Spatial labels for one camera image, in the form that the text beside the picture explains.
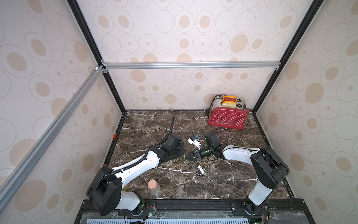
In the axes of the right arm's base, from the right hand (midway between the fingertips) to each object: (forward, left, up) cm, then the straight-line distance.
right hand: (186, 162), depth 81 cm
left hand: (+5, -1, +4) cm, 7 cm away
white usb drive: (0, -9, -9) cm, 13 cm away
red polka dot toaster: (+35, -28, +8) cm, 46 cm away
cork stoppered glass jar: (-16, +16, +1) cm, 22 cm away
